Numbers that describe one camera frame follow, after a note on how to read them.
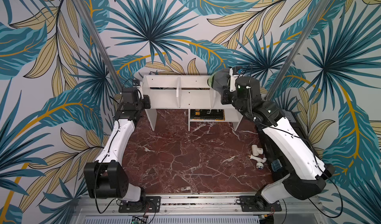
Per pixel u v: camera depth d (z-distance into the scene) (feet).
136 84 2.26
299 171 1.35
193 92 2.88
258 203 2.15
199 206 2.42
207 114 3.03
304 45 2.83
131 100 1.93
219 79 2.18
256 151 2.94
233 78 1.79
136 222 2.31
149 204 2.35
